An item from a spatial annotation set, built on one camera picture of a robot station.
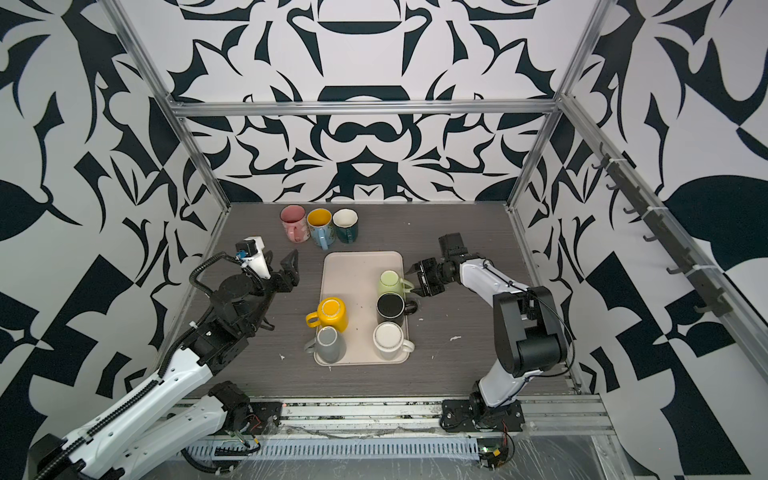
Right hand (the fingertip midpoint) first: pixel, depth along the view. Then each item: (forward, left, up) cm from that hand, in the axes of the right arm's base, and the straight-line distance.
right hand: (407, 274), depth 89 cm
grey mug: (-21, +21, 0) cm, 29 cm away
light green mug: (-2, +5, 0) cm, 6 cm away
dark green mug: (+20, +20, 0) cm, 28 cm away
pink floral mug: (+20, +37, +1) cm, 42 cm away
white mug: (-18, +6, -3) cm, 20 cm away
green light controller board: (-42, -18, -12) cm, 47 cm away
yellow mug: (-11, +21, -1) cm, 24 cm away
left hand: (-4, +30, +20) cm, 36 cm away
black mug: (-10, +5, -1) cm, 11 cm away
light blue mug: (+18, +27, +2) cm, 33 cm away
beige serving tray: (+5, +17, -10) cm, 20 cm away
